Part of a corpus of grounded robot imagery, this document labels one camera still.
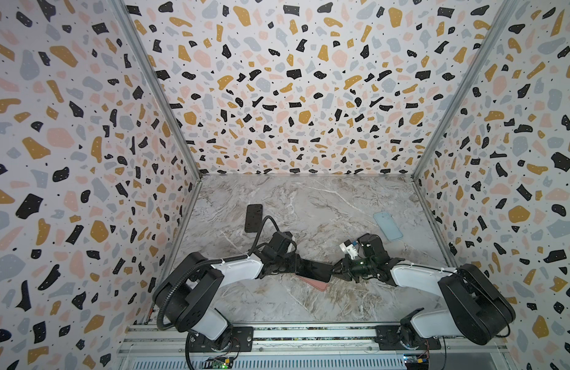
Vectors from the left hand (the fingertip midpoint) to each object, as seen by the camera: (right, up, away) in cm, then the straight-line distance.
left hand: (302, 262), depth 87 cm
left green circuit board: (-26, -26, -17) cm, 40 cm away
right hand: (+9, -1, -5) cm, 10 cm away
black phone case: (-23, +15, +20) cm, 34 cm away
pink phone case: (+7, -8, -2) cm, 11 cm away
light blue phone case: (+39, +12, +17) cm, 44 cm away
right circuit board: (+35, -26, -15) cm, 46 cm away
